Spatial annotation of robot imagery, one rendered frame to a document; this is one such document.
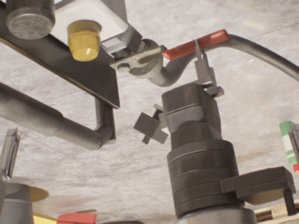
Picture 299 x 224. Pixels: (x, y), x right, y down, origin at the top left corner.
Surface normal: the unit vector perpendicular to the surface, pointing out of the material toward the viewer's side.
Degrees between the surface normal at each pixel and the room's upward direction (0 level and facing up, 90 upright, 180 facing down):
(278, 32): 0
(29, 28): 0
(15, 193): 95
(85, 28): 90
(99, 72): 90
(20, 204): 95
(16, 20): 0
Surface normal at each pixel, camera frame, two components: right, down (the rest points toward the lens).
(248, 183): -0.46, -0.29
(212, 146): 0.23, -0.42
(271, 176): -0.09, -0.39
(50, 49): 0.88, -0.30
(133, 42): 0.83, 0.19
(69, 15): 0.14, 0.91
